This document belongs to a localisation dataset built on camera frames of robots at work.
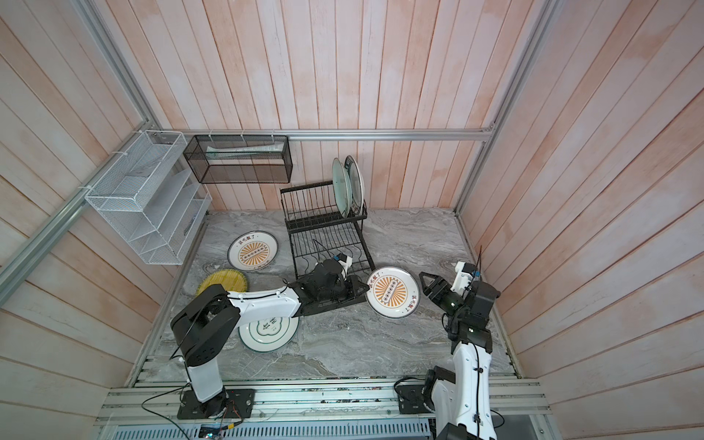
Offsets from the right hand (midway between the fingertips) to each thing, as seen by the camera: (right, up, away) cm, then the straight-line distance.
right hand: (426, 277), depth 80 cm
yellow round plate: (-66, -4, +18) cm, 68 cm away
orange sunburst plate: (-61, +7, +27) cm, 67 cm away
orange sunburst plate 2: (-8, -5, +6) cm, 12 cm away
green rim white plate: (-21, +28, 0) cm, 35 cm away
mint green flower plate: (-26, +29, +15) cm, 42 cm away
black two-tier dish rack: (-33, +14, +6) cm, 36 cm away
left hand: (-16, -6, +4) cm, 17 cm away
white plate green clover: (-48, -19, +6) cm, 53 cm away
